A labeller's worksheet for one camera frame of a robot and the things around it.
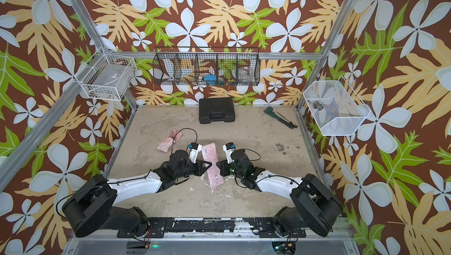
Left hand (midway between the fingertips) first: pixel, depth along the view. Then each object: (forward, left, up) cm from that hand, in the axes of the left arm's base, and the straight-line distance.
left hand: (212, 162), depth 84 cm
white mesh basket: (+20, -60, +17) cm, 65 cm away
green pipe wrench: (+43, -36, -9) cm, 57 cm away
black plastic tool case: (+39, -1, -4) cm, 39 cm away
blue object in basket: (+40, +2, +19) cm, 44 cm away
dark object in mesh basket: (+22, -52, +17) cm, 59 cm away
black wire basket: (+49, +4, +21) cm, 53 cm away
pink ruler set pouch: (+3, +1, +2) cm, 4 cm away
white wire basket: (+34, +54, +24) cm, 68 cm away
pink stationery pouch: (+17, +26, -9) cm, 33 cm away
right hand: (0, -2, -1) cm, 3 cm away
